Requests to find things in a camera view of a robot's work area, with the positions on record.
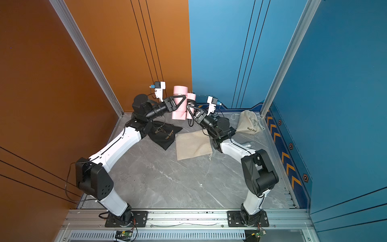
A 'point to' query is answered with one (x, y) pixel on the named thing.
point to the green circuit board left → (127, 233)
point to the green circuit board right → (259, 234)
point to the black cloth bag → (164, 134)
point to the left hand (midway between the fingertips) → (184, 96)
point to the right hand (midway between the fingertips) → (188, 108)
